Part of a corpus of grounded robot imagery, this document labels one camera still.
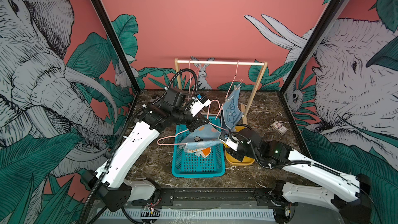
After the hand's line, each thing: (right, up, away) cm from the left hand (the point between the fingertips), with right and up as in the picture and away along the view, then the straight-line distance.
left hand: (207, 119), depth 65 cm
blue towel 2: (+17, 0, +34) cm, 38 cm away
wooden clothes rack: (+27, +4, +39) cm, 48 cm away
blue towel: (-2, -13, +23) cm, 26 cm away
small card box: (+47, -9, +33) cm, 58 cm away
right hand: (+9, -11, +7) cm, 16 cm away
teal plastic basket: (-10, -28, +19) cm, 35 cm away
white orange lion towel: (-1, -21, +23) cm, 32 cm away
